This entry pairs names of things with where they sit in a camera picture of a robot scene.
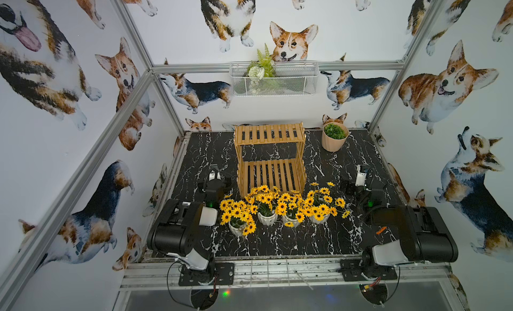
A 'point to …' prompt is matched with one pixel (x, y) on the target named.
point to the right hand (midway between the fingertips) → (350, 174)
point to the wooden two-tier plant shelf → (270, 155)
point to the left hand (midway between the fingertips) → (216, 171)
